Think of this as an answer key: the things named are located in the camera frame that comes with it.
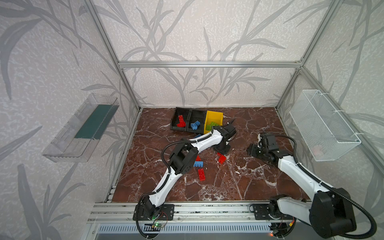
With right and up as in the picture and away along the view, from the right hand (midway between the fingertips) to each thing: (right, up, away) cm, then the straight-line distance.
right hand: (250, 149), depth 88 cm
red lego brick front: (-29, -13, -3) cm, 32 cm away
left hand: (-15, -4, +7) cm, 17 cm away
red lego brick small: (-16, -7, +3) cm, 18 cm away
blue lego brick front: (-31, -9, 0) cm, 32 cm away
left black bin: (-49, +18, +23) cm, 57 cm away
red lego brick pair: (-17, -5, +5) cm, 18 cm away
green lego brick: (-20, +14, +20) cm, 32 cm away
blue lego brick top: (-34, +14, +14) cm, 39 cm away
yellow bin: (-18, +20, +23) cm, 36 cm away
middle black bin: (-35, +21, +24) cm, 47 cm away
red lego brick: (-44, +14, +20) cm, 50 cm away
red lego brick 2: (-45, +19, +24) cm, 54 cm away
